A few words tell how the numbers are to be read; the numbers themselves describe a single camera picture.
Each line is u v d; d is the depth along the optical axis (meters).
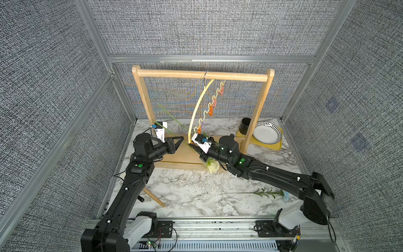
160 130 0.65
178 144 0.70
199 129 0.70
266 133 1.11
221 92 0.82
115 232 0.39
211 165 0.78
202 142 0.58
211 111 0.73
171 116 1.22
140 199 0.83
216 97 0.76
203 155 0.63
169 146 0.64
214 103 0.78
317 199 0.40
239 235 0.73
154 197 0.83
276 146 1.03
